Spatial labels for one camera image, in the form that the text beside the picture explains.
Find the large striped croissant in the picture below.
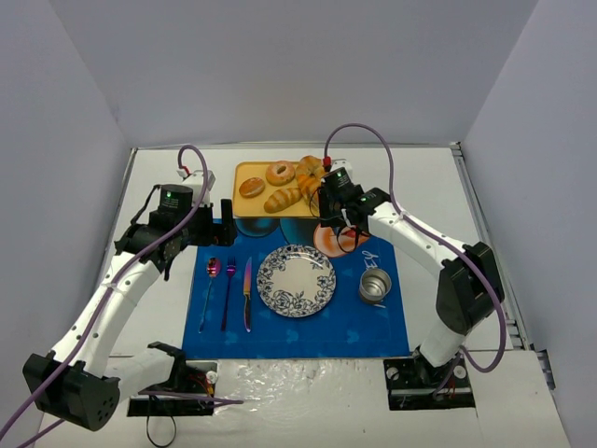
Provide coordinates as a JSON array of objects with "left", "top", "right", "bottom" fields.
[{"left": 297, "top": 177, "right": 321, "bottom": 206}]

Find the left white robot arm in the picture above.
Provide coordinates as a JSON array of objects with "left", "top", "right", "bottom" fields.
[{"left": 22, "top": 184, "right": 237, "bottom": 431}]

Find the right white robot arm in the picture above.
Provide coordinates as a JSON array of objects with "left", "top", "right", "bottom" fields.
[{"left": 318, "top": 168, "right": 506, "bottom": 368}]

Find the twisted brown bread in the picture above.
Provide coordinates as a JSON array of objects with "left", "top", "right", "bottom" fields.
[{"left": 295, "top": 155, "right": 326, "bottom": 180}]

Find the yellow tray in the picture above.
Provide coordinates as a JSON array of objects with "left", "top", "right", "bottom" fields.
[{"left": 232, "top": 161, "right": 319, "bottom": 217}]

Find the iridescent spoon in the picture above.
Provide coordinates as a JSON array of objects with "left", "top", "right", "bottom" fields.
[{"left": 198, "top": 257, "right": 221, "bottom": 333}]

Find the iridescent fork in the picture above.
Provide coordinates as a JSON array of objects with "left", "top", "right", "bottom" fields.
[{"left": 220, "top": 256, "right": 237, "bottom": 331}]

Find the glazed round bun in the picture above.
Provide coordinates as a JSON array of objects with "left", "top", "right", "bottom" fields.
[{"left": 238, "top": 176, "right": 266, "bottom": 198}]

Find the iridescent knife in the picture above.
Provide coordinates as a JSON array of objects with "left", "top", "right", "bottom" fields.
[{"left": 243, "top": 258, "right": 252, "bottom": 332}]

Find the small striped croissant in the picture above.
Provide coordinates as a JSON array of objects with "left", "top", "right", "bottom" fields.
[{"left": 263, "top": 188, "right": 302, "bottom": 214}]

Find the blue printed placemat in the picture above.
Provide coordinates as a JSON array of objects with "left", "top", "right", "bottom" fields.
[{"left": 182, "top": 217, "right": 410, "bottom": 359}]

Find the blue floral plate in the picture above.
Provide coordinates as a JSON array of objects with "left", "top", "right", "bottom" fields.
[{"left": 256, "top": 245, "right": 337, "bottom": 318}]

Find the metal cup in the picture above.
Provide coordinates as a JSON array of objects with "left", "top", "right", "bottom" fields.
[{"left": 358, "top": 268, "right": 392, "bottom": 305}]

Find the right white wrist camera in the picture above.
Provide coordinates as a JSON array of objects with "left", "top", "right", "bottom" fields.
[{"left": 322, "top": 156, "right": 353, "bottom": 176}]

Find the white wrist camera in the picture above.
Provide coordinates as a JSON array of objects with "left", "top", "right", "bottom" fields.
[
  {"left": 322, "top": 156, "right": 353, "bottom": 176},
  {"left": 177, "top": 168, "right": 215, "bottom": 191}
]

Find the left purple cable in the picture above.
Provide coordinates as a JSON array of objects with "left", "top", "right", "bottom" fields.
[{"left": 0, "top": 144, "right": 244, "bottom": 448}]

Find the purple cable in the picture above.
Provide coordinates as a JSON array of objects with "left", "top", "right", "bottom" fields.
[
  {"left": 0, "top": 144, "right": 244, "bottom": 448},
  {"left": 324, "top": 122, "right": 508, "bottom": 398}
]

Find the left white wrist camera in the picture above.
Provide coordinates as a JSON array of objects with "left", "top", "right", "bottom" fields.
[{"left": 177, "top": 168, "right": 215, "bottom": 191}]

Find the ring bagel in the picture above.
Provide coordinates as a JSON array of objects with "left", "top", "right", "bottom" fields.
[{"left": 265, "top": 161, "right": 295, "bottom": 187}]

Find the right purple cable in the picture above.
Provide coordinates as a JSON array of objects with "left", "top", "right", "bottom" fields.
[{"left": 324, "top": 122, "right": 508, "bottom": 398}]

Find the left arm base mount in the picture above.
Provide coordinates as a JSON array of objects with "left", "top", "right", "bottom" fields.
[{"left": 126, "top": 361, "right": 218, "bottom": 417}]

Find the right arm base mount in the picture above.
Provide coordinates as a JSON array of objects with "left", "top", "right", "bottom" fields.
[{"left": 383, "top": 356, "right": 476, "bottom": 411}]

